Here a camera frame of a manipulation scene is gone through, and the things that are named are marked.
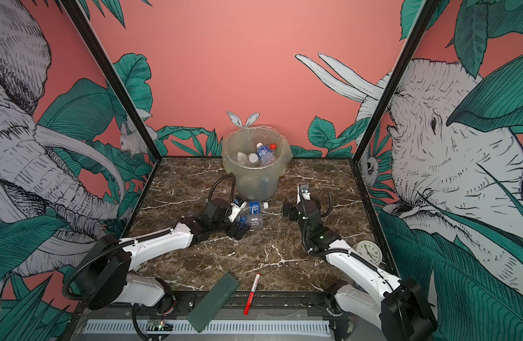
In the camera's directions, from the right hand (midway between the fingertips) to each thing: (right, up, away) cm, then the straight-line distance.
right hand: (294, 194), depth 81 cm
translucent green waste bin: (-14, +4, +18) cm, 23 cm away
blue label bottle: (-17, -7, +13) cm, 22 cm away
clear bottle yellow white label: (-22, +15, +5) cm, 27 cm away
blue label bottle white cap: (-12, +17, +10) cm, 23 cm away
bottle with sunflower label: (-17, +15, +9) cm, 24 cm away
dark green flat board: (-30, -38, -8) cm, 49 cm away
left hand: (-21, -10, +4) cm, 23 cm away
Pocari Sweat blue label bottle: (-17, -12, +9) cm, 23 cm away
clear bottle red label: (-8, +21, +14) cm, 27 cm away
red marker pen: (-17, -39, -7) cm, 43 cm away
